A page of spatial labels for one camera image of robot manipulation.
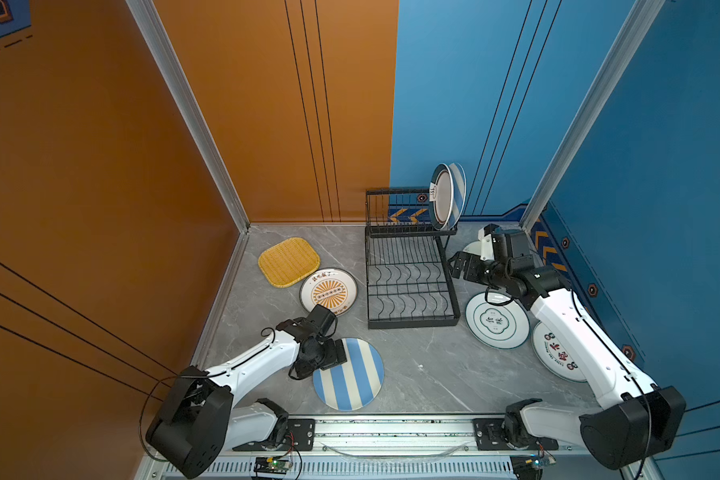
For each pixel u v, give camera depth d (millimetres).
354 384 810
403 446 726
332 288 1016
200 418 411
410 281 1012
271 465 707
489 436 725
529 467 696
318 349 732
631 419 374
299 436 735
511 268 572
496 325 922
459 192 841
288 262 1085
